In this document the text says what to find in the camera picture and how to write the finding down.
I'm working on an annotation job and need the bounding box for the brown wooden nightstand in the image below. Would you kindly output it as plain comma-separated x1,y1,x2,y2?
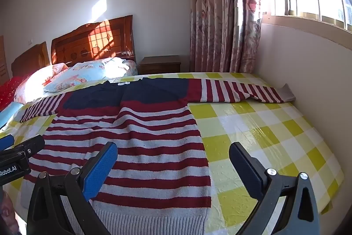
138,56,182,75

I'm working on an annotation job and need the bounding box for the plain light blue cloth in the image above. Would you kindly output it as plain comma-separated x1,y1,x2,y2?
0,101,24,128

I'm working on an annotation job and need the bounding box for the pink floral bedsheet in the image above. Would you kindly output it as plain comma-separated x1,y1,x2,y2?
0,188,28,235

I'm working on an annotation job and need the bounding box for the red blanket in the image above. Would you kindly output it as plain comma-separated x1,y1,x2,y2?
0,75,31,111

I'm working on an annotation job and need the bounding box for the red white striped navy sweater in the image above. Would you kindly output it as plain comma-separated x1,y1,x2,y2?
20,78,296,235

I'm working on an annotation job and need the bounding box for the light blue floral quilt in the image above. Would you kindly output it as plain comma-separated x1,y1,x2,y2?
44,57,138,92

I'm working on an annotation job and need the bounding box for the large carved wooden headboard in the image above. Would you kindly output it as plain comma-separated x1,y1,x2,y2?
51,15,136,65

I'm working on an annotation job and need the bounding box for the pink floral pillow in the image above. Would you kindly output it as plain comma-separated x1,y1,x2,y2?
14,63,69,103

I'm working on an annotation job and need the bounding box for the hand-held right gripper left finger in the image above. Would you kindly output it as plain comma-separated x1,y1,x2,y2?
26,141,119,235

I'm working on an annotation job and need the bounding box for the small wooden headboard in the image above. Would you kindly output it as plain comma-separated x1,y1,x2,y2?
11,41,50,77

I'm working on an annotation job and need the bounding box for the pink floral curtain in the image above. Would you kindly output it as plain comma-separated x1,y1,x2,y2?
187,0,263,74

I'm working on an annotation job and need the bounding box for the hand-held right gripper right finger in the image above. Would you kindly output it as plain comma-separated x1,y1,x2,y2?
229,142,321,235

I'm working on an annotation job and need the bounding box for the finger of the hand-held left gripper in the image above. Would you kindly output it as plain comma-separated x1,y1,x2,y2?
0,134,15,152
15,135,45,158

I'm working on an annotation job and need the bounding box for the yellow white checked bed cover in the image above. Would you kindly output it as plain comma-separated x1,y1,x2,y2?
0,72,345,235

